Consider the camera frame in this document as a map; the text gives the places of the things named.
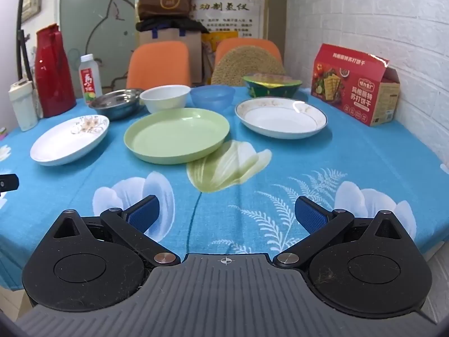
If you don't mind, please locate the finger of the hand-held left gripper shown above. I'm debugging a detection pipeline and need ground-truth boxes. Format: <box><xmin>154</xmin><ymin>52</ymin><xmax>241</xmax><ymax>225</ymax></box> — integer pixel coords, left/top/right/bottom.
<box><xmin>0</xmin><ymin>174</ymin><xmax>20</xmax><ymax>195</ymax></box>

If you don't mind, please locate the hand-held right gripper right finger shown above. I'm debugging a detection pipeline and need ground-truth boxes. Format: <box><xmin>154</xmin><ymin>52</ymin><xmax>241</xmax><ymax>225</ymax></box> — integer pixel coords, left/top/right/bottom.
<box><xmin>273</xmin><ymin>197</ymin><xmax>404</xmax><ymax>269</ymax></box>

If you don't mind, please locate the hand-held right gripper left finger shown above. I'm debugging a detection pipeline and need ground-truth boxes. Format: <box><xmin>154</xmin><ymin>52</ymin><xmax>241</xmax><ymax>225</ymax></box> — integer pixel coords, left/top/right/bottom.
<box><xmin>52</xmin><ymin>195</ymin><xmax>181</xmax><ymax>268</ymax></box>

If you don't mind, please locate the white floral plate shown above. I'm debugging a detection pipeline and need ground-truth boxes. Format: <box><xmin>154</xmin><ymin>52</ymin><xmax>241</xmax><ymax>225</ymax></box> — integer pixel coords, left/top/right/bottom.
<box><xmin>30</xmin><ymin>115</ymin><xmax>110</xmax><ymax>166</ymax></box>

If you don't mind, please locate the white gold-rimmed plate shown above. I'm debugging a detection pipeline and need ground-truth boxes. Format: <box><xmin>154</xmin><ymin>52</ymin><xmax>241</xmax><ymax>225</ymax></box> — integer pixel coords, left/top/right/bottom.
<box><xmin>235</xmin><ymin>97</ymin><xmax>328</xmax><ymax>140</ymax></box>

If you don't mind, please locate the stainless steel bowl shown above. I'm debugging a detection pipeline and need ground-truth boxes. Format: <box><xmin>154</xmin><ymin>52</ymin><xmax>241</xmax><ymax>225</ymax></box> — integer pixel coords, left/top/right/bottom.
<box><xmin>88</xmin><ymin>88</ymin><xmax>145</xmax><ymax>120</ymax></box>

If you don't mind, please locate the blue floral tablecloth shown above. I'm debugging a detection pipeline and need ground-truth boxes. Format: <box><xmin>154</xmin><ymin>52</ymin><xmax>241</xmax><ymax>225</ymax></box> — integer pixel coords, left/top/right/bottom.
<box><xmin>0</xmin><ymin>86</ymin><xmax>449</xmax><ymax>293</ymax></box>

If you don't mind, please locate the cream tumbler cup with lid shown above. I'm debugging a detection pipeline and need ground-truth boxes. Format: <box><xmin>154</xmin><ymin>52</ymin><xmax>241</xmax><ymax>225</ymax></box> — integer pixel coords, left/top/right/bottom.
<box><xmin>9</xmin><ymin>80</ymin><xmax>38</xmax><ymax>132</ymax></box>

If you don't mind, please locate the light green plate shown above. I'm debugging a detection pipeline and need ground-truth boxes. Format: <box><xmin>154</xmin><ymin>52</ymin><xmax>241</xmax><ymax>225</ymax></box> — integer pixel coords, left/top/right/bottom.
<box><xmin>124</xmin><ymin>108</ymin><xmax>231</xmax><ymax>165</ymax></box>

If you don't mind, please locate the white bowl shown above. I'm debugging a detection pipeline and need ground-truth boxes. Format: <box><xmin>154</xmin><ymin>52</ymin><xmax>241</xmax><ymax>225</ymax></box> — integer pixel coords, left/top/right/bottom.
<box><xmin>139</xmin><ymin>85</ymin><xmax>191</xmax><ymax>114</ymax></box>

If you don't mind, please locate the red thermos jug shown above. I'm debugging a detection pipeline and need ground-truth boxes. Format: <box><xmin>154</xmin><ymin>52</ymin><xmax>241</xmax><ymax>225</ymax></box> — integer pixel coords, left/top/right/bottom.
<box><xmin>34</xmin><ymin>23</ymin><xmax>76</xmax><ymax>119</ymax></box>

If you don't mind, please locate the juice bottle with red label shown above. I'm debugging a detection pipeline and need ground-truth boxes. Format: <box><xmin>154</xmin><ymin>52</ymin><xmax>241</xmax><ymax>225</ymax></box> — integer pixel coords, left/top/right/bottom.
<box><xmin>79</xmin><ymin>54</ymin><xmax>103</xmax><ymax>104</ymax></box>

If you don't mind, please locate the green patterned bowl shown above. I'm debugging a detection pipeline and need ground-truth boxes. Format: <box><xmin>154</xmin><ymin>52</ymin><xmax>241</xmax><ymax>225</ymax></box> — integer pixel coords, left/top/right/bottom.
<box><xmin>243</xmin><ymin>73</ymin><xmax>303</xmax><ymax>99</ymax></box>

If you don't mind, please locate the red cracker box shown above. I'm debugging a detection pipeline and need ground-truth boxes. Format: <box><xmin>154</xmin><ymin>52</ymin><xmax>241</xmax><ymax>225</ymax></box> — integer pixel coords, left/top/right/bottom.
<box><xmin>311</xmin><ymin>44</ymin><xmax>400</xmax><ymax>127</ymax></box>

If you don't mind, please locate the blue translucent bowl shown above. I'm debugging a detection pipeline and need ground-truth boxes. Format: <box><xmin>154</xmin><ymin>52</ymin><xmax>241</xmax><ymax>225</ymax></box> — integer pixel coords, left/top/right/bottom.
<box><xmin>190</xmin><ymin>85</ymin><xmax>235</xmax><ymax>113</ymax></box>

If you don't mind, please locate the orange chair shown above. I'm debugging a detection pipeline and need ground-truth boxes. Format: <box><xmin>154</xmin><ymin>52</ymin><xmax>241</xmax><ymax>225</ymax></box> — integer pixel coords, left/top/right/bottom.
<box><xmin>215</xmin><ymin>38</ymin><xmax>283</xmax><ymax>64</ymax></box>
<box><xmin>126</xmin><ymin>41</ymin><xmax>192</xmax><ymax>91</ymax></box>

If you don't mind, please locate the woven straw cushion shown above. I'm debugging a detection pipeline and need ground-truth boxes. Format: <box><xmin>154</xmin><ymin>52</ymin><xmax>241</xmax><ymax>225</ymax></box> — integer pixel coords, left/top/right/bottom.
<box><xmin>211</xmin><ymin>45</ymin><xmax>286</xmax><ymax>87</ymax></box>

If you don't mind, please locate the yellow snack bag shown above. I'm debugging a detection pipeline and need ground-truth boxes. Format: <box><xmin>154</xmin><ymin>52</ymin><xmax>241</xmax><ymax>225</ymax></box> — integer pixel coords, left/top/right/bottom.
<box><xmin>201</xmin><ymin>31</ymin><xmax>240</xmax><ymax>85</ymax></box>

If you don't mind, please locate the black cloth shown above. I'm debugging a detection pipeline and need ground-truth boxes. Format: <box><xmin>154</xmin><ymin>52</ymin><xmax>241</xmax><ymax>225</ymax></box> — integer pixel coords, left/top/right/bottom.
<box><xmin>136</xmin><ymin>17</ymin><xmax>210</xmax><ymax>33</ymax></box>

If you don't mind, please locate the frosted glass door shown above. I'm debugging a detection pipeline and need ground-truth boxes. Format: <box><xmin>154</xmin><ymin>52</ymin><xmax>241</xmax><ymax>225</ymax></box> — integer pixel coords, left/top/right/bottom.
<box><xmin>59</xmin><ymin>0</ymin><xmax>141</xmax><ymax>94</ymax></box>

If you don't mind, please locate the white wall unit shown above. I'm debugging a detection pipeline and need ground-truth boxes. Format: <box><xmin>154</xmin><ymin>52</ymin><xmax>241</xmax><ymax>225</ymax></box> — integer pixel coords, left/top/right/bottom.
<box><xmin>21</xmin><ymin>0</ymin><xmax>43</xmax><ymax>21</ymax></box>

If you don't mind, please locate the white wall poster with text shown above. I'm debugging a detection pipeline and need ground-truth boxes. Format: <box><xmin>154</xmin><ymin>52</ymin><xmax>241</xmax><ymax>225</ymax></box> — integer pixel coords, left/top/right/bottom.
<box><xmin>191</xmin><ymin>0</ymin><xmax>267</xmax><ymax>40</ymax></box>

